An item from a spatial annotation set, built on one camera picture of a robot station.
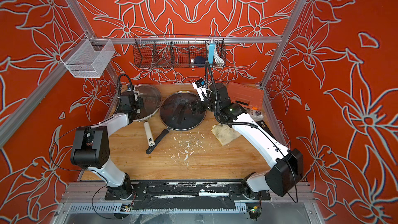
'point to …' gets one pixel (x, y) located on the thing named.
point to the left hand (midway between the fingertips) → (136, 95)
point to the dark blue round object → (199, 61)
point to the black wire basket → (178, 51)
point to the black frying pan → (178, 113)
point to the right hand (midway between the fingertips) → (188, 99)
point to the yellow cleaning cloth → (225, 134)
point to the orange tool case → (250, 95)
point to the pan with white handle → (147, 132)
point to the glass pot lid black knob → (176, 112)
